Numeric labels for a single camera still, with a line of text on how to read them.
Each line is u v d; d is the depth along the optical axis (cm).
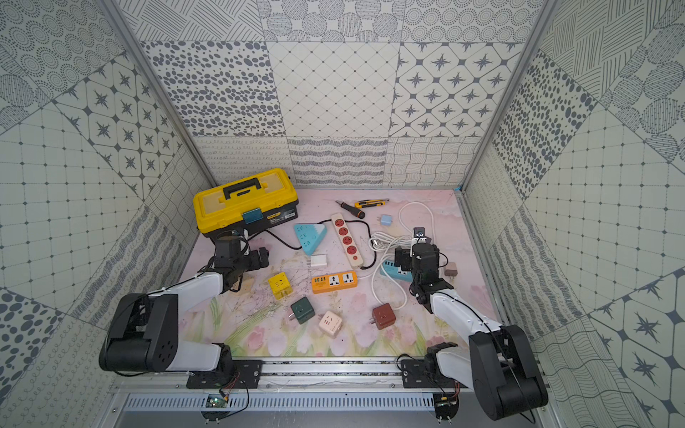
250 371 74
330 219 107
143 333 43
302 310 80
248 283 88
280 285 86
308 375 76
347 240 101
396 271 92
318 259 96
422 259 66
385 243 101
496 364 41
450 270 92
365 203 115
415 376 73
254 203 95
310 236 101
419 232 77
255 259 85
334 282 90
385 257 95
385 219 109
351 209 111
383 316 80
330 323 78
